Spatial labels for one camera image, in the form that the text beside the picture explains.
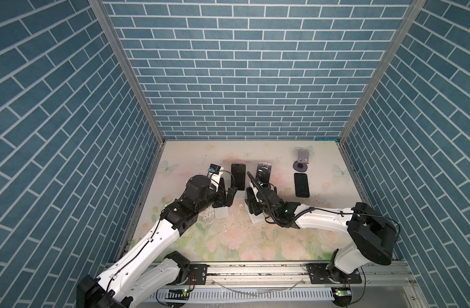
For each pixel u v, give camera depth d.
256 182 0.74
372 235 0.45
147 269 0.46
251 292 0.71
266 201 0.63
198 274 0.74
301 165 1.08
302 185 1.03
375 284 0.74
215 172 0.64
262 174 0.93
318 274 0.74
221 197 0.65
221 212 0.90
